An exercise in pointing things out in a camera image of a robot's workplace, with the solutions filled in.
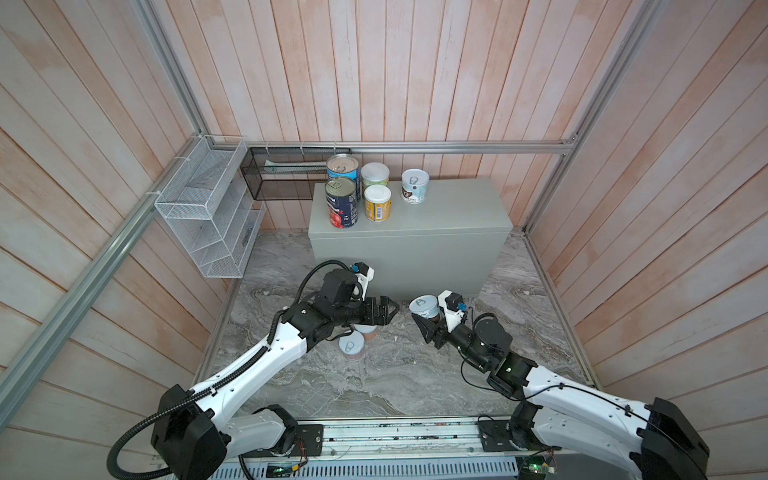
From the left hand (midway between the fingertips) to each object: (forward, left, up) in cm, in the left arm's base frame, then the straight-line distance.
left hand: (385, 314), depth 75 cm
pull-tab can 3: (-3, +9, -14) cm, 17 cm away
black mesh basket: (+53, +34, +5) cm, 64 cm away
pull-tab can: (+1, -11, +2) cm, 11 cm away
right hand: (+2, -10, +1) cm, 10 cm away
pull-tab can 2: (+2, +4, -15) cm, 15 cm away
